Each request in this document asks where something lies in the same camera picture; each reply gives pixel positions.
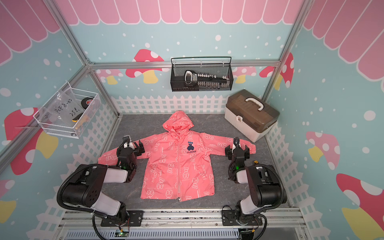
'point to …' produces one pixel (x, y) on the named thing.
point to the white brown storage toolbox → (250, 115)
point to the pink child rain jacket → (179, 162)
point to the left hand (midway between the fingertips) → (133, 144)
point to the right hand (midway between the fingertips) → (238, 145)
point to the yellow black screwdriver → (256, 161)
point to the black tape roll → (86, 101)
